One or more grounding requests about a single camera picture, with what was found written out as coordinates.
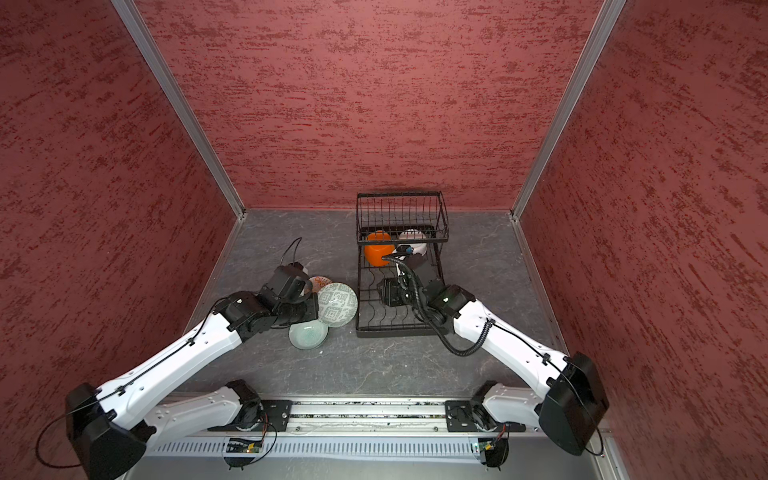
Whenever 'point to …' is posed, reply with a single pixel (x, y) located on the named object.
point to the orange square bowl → (373, 253)
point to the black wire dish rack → (394, 212)
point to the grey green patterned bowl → (337, 304)
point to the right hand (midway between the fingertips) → (384, 293)
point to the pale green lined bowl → (308, 335)
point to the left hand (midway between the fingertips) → (317, 313)
